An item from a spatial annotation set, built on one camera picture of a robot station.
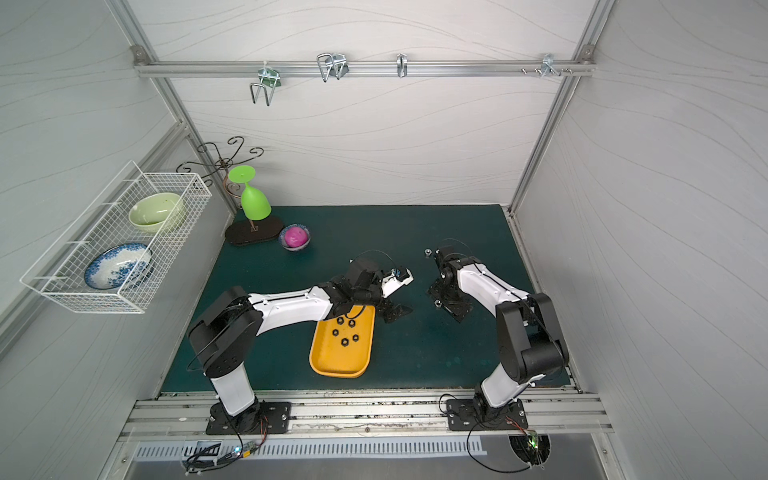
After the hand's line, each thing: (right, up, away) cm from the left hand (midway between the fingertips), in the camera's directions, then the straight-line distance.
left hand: (407, 296), depth 84 cm
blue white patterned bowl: (-64, +11, -21) cm, 68 cm away
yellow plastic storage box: (-19, -15, +2) cm, 24 cm away
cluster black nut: (-18, -14, +2) cm, 23 cm away
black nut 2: (-20, -8, +5) cm, 22 cm away
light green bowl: (-62, +23, -13) cm, 67 cm away
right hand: (+11, -3, +7) cm, 14 cm away
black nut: (-15, -13, +2) cm, 20 cm away
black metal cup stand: (-69, +45, +19) cm, 84 cm away
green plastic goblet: (-48, +27, +8) cm, 55 cm away
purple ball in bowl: (-39, +17, +20) cm, 47 cm away
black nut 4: (-21, -12, +4) cm, 25 cm away
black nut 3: (-17, -9, +5) cm, 20 cm away
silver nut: (+10, -4, +9) cm, 14 cm away
